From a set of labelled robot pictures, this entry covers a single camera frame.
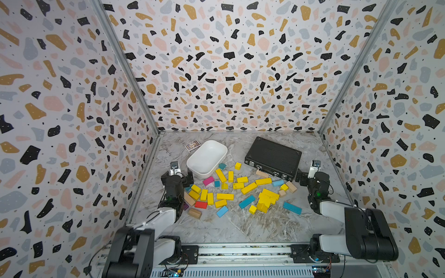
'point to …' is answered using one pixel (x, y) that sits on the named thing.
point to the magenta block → (208, 180)
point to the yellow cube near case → (237, 166)
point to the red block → (200, 204)
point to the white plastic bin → (205, 159)
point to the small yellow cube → (252, 209)
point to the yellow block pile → (265, 198)
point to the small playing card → (192, 145)
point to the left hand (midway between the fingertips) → (179, 169)
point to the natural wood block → (194, 213)
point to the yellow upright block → (210, 198)
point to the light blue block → (222, 211)
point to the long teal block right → (288, 206)
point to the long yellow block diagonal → (249, 188)
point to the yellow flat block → (225, 196)
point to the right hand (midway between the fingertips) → (310, 169)
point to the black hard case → (273, 158)
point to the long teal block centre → (247, 201)
